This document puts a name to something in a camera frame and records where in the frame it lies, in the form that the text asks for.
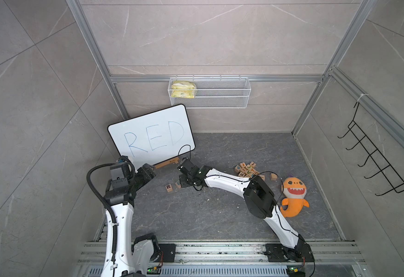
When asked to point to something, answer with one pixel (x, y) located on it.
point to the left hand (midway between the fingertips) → (149, 168)
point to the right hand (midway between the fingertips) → (183, 180)
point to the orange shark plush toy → (295, 189)
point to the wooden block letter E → (178, 184)
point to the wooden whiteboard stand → (175, 160)
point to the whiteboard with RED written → (153, 137)
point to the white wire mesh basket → (210, 92)
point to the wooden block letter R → (168, 187)
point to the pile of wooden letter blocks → (248, 171)
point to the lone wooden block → (273, 176)
